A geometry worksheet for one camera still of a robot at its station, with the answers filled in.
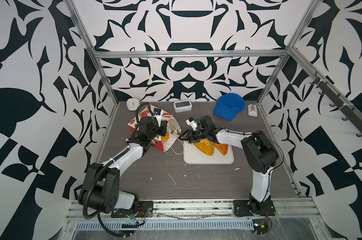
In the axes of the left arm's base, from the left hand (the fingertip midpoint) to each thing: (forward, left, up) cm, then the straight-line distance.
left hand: (167, 118), depth 85 cm
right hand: (-7, -8, -9) cm, 14 cm away
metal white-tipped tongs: (-2, -6, -12) cm, 14 cm away
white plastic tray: (-14, -14, -18) cm, 27 cm away
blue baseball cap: (+25, -45, -17) cm, 54 cm away
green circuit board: (-50, -44, -20) cm, 69 cm away
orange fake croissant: (-10, -33, -17) cm, 38 cm away
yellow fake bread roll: (-3, +2, -16) cm, 17 cm away
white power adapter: (+20, -62, -18) cm, 68 cm away
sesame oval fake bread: (-10, -23, -15) cm, 29 cm away
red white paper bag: (+6, -3, -13) cm, 15 cm away
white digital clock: (+24, -10, -15) cm, 30 cm away
